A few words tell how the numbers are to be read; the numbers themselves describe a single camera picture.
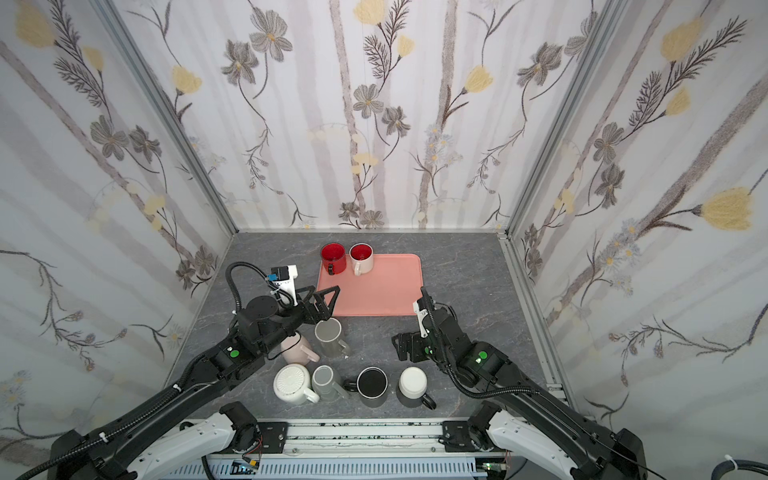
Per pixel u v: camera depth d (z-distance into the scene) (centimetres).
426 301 67
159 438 47
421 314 69
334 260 108
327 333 80
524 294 105
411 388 73
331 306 67
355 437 75
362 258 105
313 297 64
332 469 70
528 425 58
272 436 73
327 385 74
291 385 75
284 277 63
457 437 74
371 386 74
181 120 89
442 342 55
